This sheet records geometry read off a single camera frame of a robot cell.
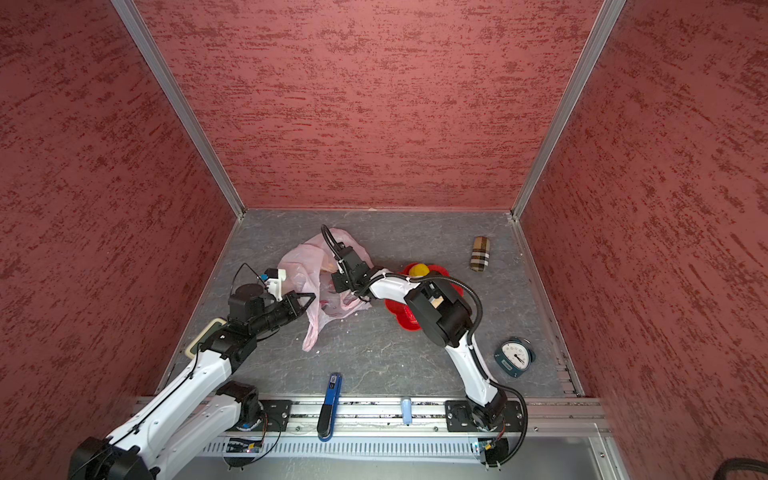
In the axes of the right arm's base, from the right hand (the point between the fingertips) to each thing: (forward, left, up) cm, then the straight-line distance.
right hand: (340, 279), depth 98 cm
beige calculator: (-16, +37, +1) cm, 40 cm away
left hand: (-14, +3, +12) cm, 19 cm away
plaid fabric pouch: (+10, -50, -1) cm, 51 cm away
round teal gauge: (-27, -52, 0) cm, 58 cm away
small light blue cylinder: (-39, -21, 0) cm, 44 cm away
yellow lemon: (0, -27, +4) cm, 27 cm away
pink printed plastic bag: (-4, +7, +13) cm, 16 cm away
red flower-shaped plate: (-13, -21, +1) cm, 25 cm away
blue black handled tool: (-40, 0, -2) cm, 40 cm away
